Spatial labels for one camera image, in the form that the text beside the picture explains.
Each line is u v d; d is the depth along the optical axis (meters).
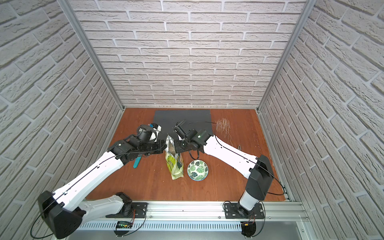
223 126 1.10
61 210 0.37
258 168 0.42
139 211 0.73
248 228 0.69
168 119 1.06
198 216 0.73
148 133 0.57
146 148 0.61
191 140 0.57
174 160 0.71
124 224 0.72
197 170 0.87
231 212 0.73
